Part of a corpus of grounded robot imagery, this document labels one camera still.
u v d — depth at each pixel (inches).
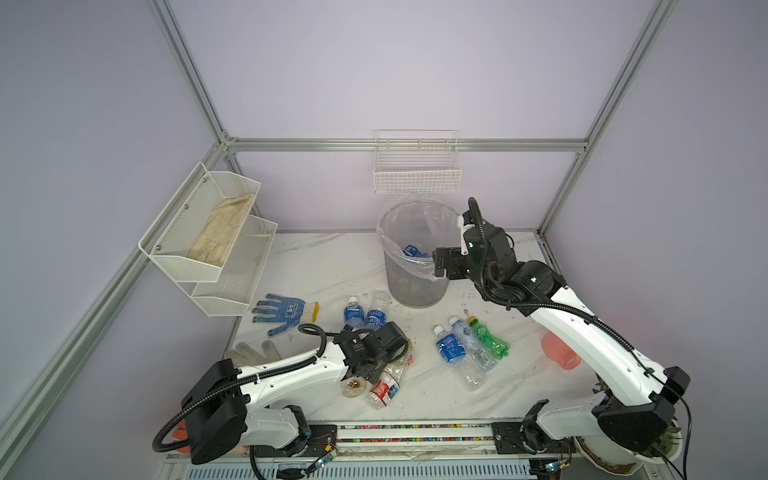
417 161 37.6
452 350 33.0
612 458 27.8
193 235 30.1
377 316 35.6
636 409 15.7
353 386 30.8
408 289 35.5
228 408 15.6
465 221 23.3
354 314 35.6
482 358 32.5
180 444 16.7
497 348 33.0
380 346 23.5
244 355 34.7
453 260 24.2
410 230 36.4
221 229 31.6
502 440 29.0
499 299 18.8
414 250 39.0
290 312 38.6
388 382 30.7
